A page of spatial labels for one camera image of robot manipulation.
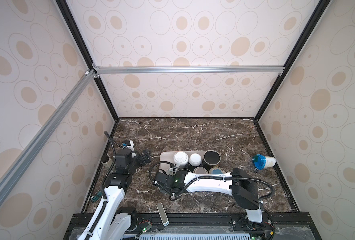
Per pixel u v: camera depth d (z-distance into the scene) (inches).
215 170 30.8
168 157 37.9
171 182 23.6
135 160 26.4
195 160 34.1
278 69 35.9
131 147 28.0
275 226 28.3
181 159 34.4
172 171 29.2
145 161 27.7
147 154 28.2
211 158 33.9
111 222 18.6
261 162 35.2
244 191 17.8
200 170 31.3
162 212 29.2
